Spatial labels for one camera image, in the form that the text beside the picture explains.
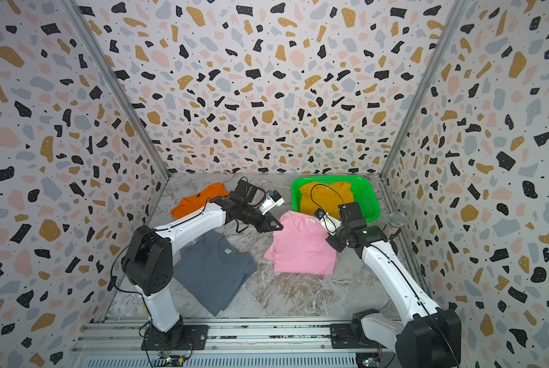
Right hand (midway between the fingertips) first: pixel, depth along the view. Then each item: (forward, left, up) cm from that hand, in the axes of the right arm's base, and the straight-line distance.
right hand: (335, 230), depth 83 cm
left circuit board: (-39, +53, -15) cm, 67 cm away
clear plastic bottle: (-3, -17, +11) cm, 21 cm away
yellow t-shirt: (+27, +1, -15) cm, 31 cm away
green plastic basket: (+27, -17, -9) cm, 33 cm away
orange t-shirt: (+22, +61, -12) cm, 66 cm away
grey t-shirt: (-10, +46, -13) cm, 49 cm away
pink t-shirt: (-3, +13, -7) cm, 15 cm away
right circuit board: (-37, -9, -17) cm, 41 cm away
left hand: (0, +19, +1) cm, 19 cm away
